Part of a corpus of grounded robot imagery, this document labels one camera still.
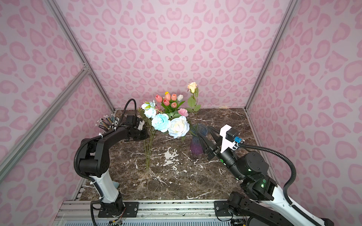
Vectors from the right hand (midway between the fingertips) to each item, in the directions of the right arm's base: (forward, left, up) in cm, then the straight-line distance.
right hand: (201, 132), depth 52 cm
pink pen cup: (+27, +61, -30) cm, 73 cm away
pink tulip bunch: (+30, +16, -13) cm, 36 cm away
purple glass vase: (+13, +1, -36) cm, 38 cm away
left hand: (+24, +33, -38) cm, 56 cm away
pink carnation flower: (+19, +8, -10) cm, 23 cm away
